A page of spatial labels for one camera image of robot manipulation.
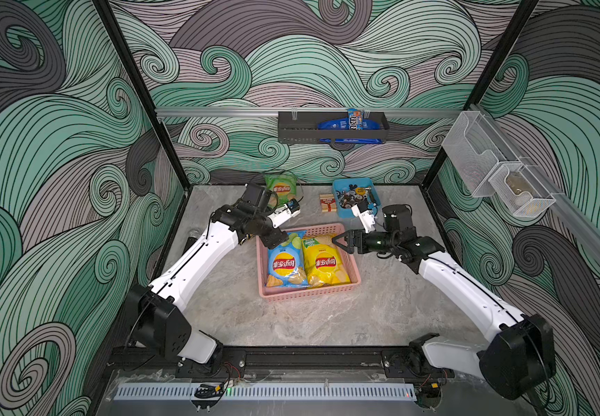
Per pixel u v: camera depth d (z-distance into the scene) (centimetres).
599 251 52
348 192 115
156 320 40
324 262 88
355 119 90
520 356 38
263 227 65
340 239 71
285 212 68
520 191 65
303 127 95
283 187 111
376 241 67
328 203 113
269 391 70
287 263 85
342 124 92
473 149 78
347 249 69
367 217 70
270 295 81
